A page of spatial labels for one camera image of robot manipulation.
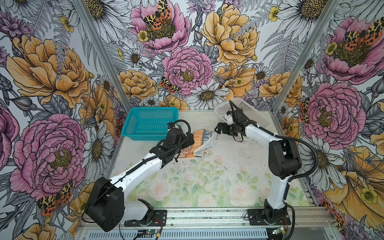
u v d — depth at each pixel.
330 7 0.72
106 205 0.41
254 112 1.09
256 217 0.74
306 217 0.76
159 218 0.74
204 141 0.99
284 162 0.52
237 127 0.75
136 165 0.50
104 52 0.88
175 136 0.63
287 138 0.55
